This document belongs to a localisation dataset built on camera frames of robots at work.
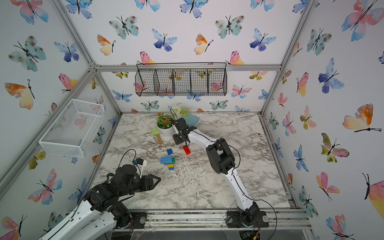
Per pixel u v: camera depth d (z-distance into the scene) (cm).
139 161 69
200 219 76
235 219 73
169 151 98
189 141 77
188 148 99
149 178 66
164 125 97
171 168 91
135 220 73
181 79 98
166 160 83
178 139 93
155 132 109
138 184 62
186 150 98
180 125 83
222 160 61
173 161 84
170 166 90
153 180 68
